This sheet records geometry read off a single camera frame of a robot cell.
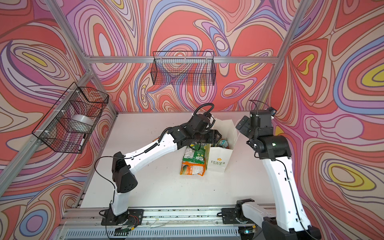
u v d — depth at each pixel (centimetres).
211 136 66
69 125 72
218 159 77
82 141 73
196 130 57
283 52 84
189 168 86
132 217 73
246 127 58
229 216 73
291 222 36
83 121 70
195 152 93
